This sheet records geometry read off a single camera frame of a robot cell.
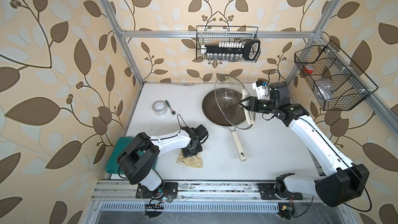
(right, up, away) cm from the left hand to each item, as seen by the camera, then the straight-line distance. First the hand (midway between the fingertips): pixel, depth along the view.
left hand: (195, 152), depth 86 cm
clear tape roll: (-26, +24, +20) cm, 40 cm away
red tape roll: (+64, +47, 0) cm, 80 cm away
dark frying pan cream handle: (+10, +20, +11) cm, 26 cm away
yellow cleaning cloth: (0, -3, -5) cm, 6 cm away
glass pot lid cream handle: (+20, +34, +5) cm, 40 cm away
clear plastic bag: (+64, +34, -13) cm, 74 cm away
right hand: (+23, +29, -11) cm, 38 cm away
